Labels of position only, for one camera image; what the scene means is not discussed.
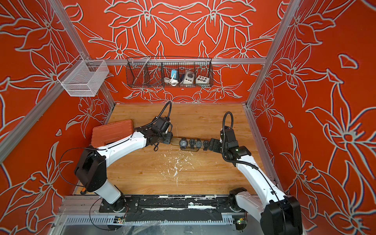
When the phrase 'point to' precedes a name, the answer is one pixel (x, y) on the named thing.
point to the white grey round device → (188, 77)
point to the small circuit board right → (242, 221)
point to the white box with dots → (202, 80)
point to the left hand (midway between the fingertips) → (169, 135)
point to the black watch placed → (205, 144)
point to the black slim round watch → (199, 143)
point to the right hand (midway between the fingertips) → (212, 143)
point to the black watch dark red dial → (192, 143)
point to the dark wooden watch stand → (176, 142)
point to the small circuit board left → (119, 220)
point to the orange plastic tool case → (107, 133)
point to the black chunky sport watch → (183, 143)
